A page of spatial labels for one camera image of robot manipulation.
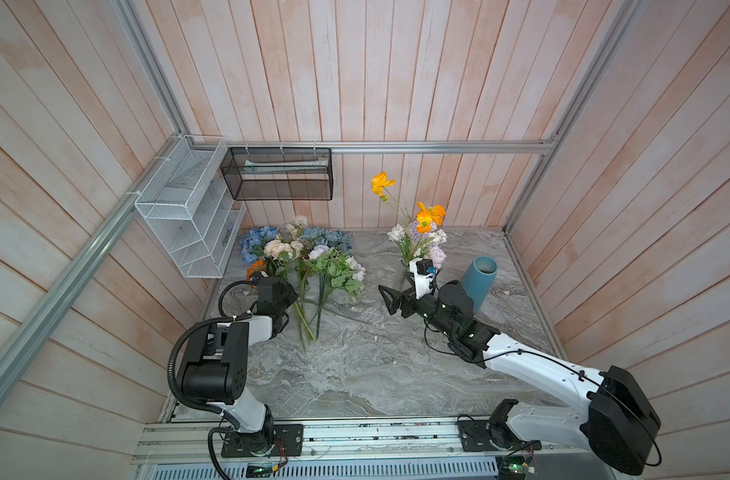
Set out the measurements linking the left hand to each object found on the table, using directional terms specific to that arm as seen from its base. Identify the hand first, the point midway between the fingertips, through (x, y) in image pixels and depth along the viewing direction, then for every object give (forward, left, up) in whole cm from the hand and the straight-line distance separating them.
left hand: (291, 291), depth 97 cm
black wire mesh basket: (+37, +6, +20) cm, 43 cm away
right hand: (-9, -31, +19) cm, 38 cm away
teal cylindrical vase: (-3, -58, +12) cm, 59 cm away
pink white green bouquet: (+6, -7, +1) cm, 10 cm away
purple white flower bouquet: (-2, -37, +26) cm, 45 cm away
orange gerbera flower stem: (+9, +13, +2) cm, 16 cm away
